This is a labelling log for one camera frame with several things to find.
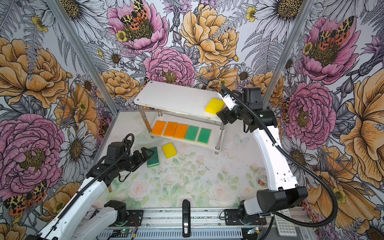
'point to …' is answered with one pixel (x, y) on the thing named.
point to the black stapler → (186, 218)
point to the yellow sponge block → (169, 150)
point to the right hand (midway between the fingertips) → (226, 111)
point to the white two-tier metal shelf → (179, 112)
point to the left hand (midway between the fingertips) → (149, 161)
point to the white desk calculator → (285, 227)
